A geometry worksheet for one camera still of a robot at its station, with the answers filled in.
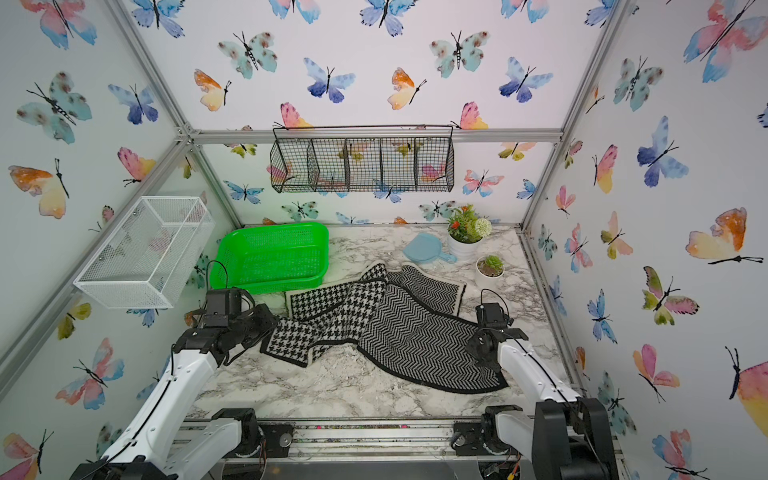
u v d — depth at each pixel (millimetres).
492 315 710
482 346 634
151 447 405
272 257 1109
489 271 969
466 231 981
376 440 754
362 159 982
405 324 884
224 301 611
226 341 557
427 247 1152
